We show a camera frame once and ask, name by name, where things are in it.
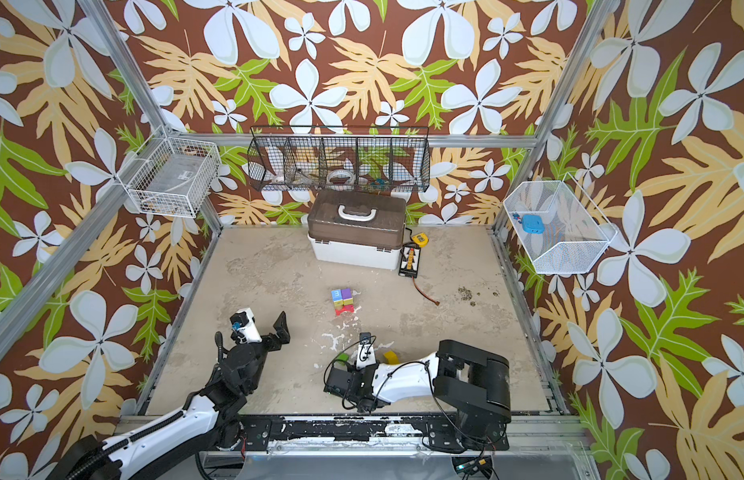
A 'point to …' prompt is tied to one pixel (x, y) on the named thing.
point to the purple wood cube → (346, 294)
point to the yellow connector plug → (422, 239)
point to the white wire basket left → (173, 174)
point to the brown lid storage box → (357, 228)
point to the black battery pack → (409, 262)
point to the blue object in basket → (533, 224)
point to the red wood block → (344, 309)
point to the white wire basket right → (575, 231)
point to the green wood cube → (342, 356)
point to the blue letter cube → (336, 295)
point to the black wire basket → (389, 159)
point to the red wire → (432, 301)
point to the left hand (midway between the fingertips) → (267, 313)
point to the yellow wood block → (392, 357)
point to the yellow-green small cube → (348, 301)
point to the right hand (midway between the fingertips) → (359, 369)
